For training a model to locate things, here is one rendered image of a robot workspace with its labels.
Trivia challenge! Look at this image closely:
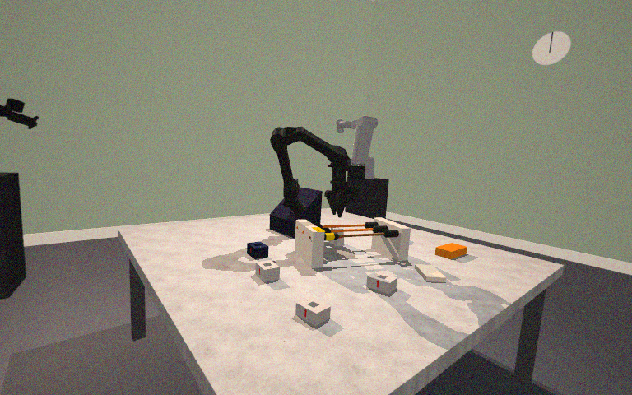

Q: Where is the orange rectangular block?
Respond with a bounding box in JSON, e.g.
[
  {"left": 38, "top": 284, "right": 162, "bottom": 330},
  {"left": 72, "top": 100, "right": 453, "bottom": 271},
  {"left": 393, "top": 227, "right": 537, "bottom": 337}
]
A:
[{"left": 435, "top": 243, "right": 467, "bottom": 259}]

